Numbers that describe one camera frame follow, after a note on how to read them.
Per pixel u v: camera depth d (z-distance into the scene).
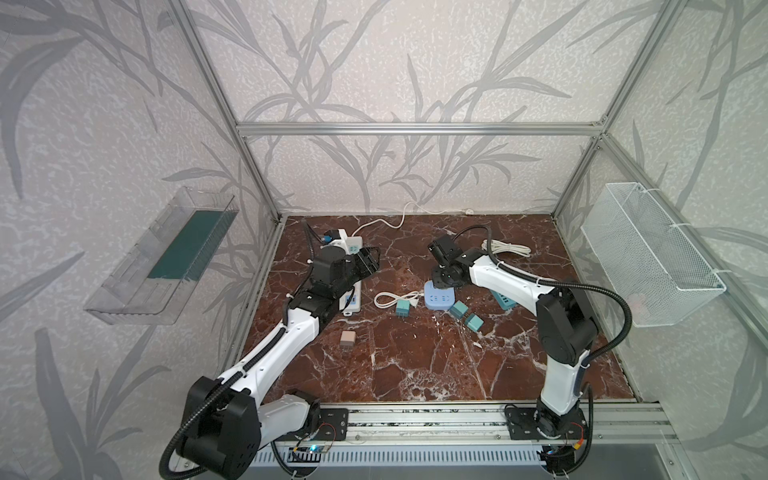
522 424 0.74
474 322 0.89
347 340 0.87
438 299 0.94
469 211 1.23
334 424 0.73
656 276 0.62
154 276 0.64
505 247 1.08
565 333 0.49
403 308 0.93
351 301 0.94
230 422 0.39
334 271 0.60
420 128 0.94
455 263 0.68
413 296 0.94
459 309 0.93
